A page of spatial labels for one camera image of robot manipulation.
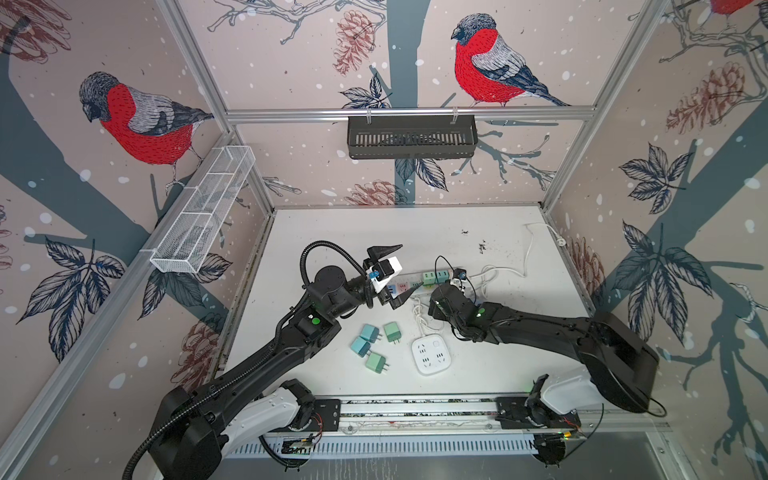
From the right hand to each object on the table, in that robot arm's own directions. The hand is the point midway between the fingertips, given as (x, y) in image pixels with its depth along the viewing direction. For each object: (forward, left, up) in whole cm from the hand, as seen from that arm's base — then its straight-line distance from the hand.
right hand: (435, 305), depth 88 cm
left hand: (-5, +8, +28) cm, 30 cm away
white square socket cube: (-13, +1, -3) cm, 14 cm away
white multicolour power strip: (+9, +10, -2) cm, 13 cm away
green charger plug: (+8, +2, +2) cm, 9 cm away
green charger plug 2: (-8, +13, -2) cm, 15 cm away
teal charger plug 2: (-12, +22, -2) cm, 25 cm away
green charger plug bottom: (-17, +17, -2) cm, 24 cm away
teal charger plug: (-9, +19, -2) cm, 21 cm away
